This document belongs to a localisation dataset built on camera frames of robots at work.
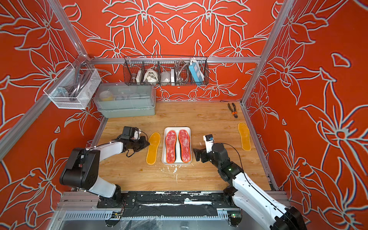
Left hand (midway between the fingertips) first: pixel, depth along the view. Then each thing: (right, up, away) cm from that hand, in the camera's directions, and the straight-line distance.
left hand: (150, 142), depth 93 cm
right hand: (+30, 0, -13) cm, 33 cm away
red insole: (+14, +3, +2) cm, 14 cm away
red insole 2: (+23, +3, +2) cm, 23 cm away
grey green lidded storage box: (-26, +29, +7) cm, 40 cm away
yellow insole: (+2, +1, +4) cm, 5 cm away
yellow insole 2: (+67, +5, +7) cm, 67 cm away
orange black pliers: (+63, +20, +18) cm, 68 cm away
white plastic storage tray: (+18, -4, -2) cm, 19 cm away
